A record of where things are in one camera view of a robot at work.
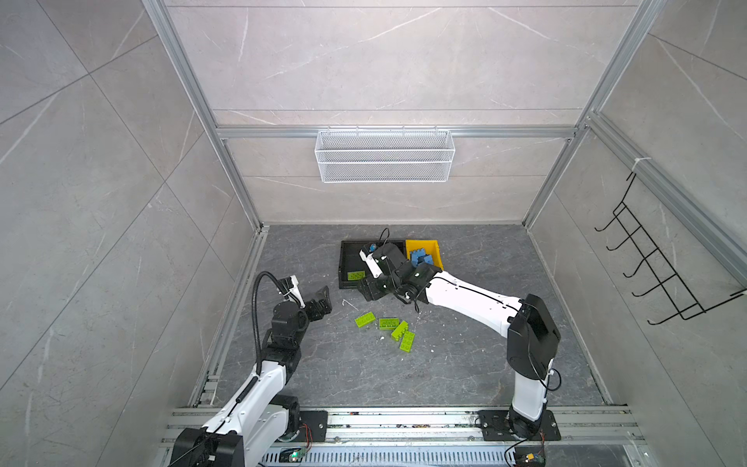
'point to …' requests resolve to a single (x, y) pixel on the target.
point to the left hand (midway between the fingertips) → (313, 285)
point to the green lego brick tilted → (400, 329)
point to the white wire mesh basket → (385, 156)
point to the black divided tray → (352, 268)
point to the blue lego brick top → (419, 256)
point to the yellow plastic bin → (431, 247)
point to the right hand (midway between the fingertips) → (366, 281)
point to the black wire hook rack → (687, 303)
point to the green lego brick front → (356, 275)
